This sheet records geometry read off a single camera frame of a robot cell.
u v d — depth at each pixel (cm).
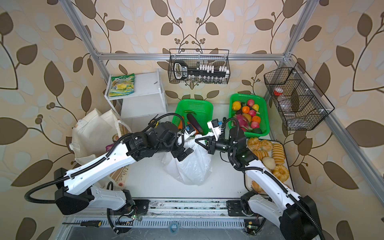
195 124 101
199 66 81
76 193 40
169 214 74
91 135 79
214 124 63
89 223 69
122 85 82
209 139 64
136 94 81
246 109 109
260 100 115
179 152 59
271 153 92
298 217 38
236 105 109
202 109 115
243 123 99
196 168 74
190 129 57
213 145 62
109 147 83
